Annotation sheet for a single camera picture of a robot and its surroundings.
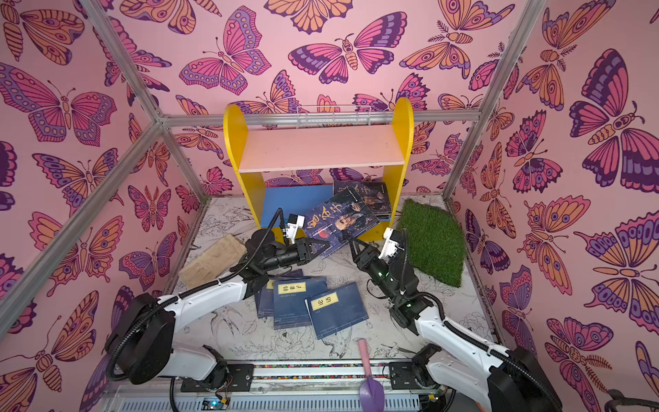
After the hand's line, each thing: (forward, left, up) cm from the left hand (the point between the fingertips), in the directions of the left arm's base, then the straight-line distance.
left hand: (331, 245), depth 72 cm
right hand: (+2, -6, +1) cm, 6 cm away
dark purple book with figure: (+27, -16, -8) cm, 32 cm away
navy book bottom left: (-7, +22, -23) cm, 33 cm away
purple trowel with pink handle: (-33, -11, -24) cm, 42 cm away
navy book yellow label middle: (-6, +14, -21) cm, 26 cm away
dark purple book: (+8, -3, +1) cm, 9 cm away
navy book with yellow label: (-10, -1, -23) cm, 25 cm away
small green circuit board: (-35, +34, -28) cm, 56 cm away
